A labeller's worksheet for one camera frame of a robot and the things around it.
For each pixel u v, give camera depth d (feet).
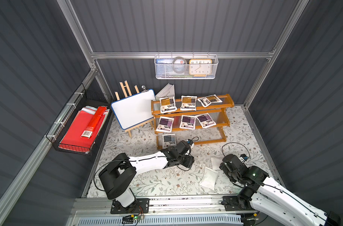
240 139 3.28
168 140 3.16
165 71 2.82
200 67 2.89
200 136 3.35
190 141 2.52
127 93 2.92
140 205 2.42
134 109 2.97
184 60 2.79
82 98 2.56
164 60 2.89
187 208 2.41
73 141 2.24
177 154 2.15
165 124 2.91
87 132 2.27
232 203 2.39
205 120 2.93
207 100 2.65
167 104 2.60
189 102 2.65
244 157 2.35
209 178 2.70
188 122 2.92
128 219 2.37
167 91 3.15
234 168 1.93
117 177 1.45
